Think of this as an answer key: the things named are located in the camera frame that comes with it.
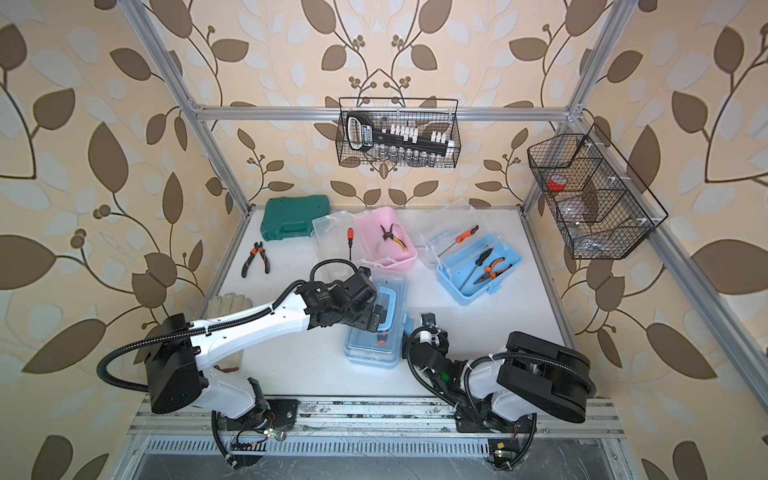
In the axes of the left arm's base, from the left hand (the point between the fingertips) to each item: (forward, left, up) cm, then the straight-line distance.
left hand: (364, 310), depth 80 cm
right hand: (-1, -15, -11) cm, 19 cm away
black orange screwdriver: (-7, -5, -2) cm, 9 cm away
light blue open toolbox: (+24, -35, -10) cm, 44 cm away
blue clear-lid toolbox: (-10, -5, -2) cm, 11 cm away
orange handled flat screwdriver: (+28, -31, -2) cm, 42 cm away
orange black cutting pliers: (+30, +43, -12) cm, 53 cm away
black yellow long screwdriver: (+23, -38, -10) cm, 45 cm away
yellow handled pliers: (+36, -6, -11) cm, 38 cm away
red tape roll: (+27, -52, +22) cm, 63 cm away
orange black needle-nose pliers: (+19, -40, -9) cm, 46 cm away
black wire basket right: (+24, -65, +18) cm, 71 cm away
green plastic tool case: (+42, +32, -7) cm, 53 cm away
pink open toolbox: (+31, -1, -5) cm, 32 cm away
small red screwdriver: (+26, +7, 0) cm, 27 cm away
